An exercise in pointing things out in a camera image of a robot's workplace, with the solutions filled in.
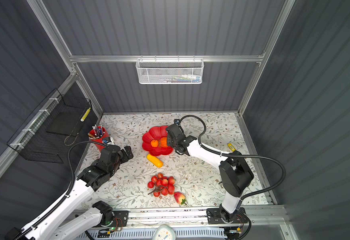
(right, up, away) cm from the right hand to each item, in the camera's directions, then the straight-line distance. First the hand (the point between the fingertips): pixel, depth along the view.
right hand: (173, 137), depth 89 cm
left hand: (-26, -6, -11) cm, 29 cm away
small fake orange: (-13, -5, +10) cm, 17 cm away
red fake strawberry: (+4, -31, -13) cm, 33 cm away
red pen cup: (-48, +2, +5) cm, 48 cm away
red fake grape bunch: (-5, -25, -10) cm, 27 cm away
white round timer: (-3, -42, -21) cm, 47 cm away
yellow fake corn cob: (-9, -16, +2) cm, 18 cm away
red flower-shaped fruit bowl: (-13, +1, +17) cm, 21 cm away
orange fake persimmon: (-6, -4, +7) cm, 10 cm away
